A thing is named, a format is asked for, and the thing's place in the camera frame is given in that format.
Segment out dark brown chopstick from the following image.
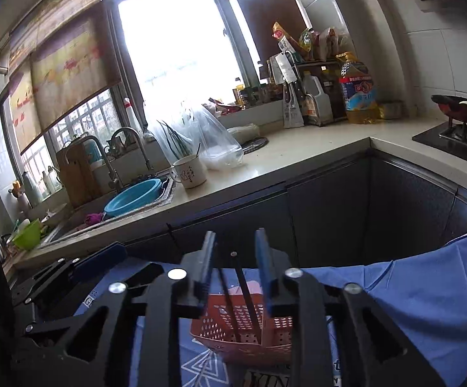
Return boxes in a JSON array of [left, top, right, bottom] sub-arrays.
[[218, 267, 241, 342], [230, 251, 261, 344]]

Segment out green plastic bowl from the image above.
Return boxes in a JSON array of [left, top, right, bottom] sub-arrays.
[[12, 219, 42, 251]]

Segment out pink perforated utensil holder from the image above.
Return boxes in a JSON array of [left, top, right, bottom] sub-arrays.
[[190, 281, 292, 366]]

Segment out blue plastic basin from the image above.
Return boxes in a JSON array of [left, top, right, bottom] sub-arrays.
[[104, 178, 162, 218]]

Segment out stainless steel sink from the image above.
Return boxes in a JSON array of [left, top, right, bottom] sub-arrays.
[[39, 174, 177, 246]]

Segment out white ceramic mug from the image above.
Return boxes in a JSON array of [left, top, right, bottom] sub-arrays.
[[171, 155, 206, 190]]

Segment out chrome sink faucet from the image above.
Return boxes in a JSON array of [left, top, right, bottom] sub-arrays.
[[64, 134, 124, 193]]

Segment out wooden cutting board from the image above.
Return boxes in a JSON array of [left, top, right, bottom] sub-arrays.
[[56, 144, 102, 208]]

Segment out clear plastic bag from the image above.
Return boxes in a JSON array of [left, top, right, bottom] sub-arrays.
[[147, 104, 244, 170]]

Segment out white plastic jug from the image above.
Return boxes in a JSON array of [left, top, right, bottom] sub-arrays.
[[302, 71, 333, 127]]

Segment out blue patterned tablecloth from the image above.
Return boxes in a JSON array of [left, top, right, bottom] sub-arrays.
[[74, 233, 467, 386]]

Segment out yellow cooking oil bottle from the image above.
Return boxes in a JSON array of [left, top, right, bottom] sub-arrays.
[[336, 52, 379, 124]]

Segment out small metal bowl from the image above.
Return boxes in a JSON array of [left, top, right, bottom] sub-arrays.
[[378, 101, 404, 120]]

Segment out cleaver knife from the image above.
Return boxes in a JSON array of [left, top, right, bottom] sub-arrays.
[[275, 53, 298, 104]]

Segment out metal spice rack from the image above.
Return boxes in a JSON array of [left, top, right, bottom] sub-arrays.
[[295, 60, 347, 125]]

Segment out black gas stove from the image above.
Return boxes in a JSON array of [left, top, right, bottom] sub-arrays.
[[413, 122, 467, 161]]

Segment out patterned roller blind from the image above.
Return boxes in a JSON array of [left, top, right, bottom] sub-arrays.
[[9, 0, 121, 151]]

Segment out red frying pan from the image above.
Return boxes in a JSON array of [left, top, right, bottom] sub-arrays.
[[431, 94, 467, 123]]

